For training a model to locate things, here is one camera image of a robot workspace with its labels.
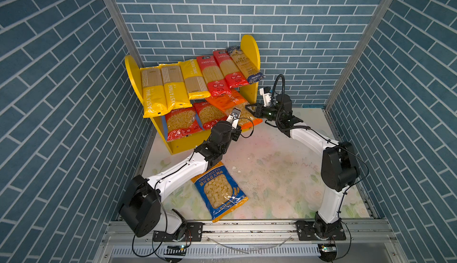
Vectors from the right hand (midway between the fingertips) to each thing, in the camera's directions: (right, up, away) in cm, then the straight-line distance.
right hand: (246, 104), depth 85 cm
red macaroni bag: (-32, -9, +4) cm, 34 cm away
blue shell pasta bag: (-13, -41, -4) cm, 43 cm away
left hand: (-5, -7, -6) cm, 10 cm away
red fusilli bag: (-19, -4, +9) cm, 21 cm away
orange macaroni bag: (-6, +2, 0) cm, 6 cm away
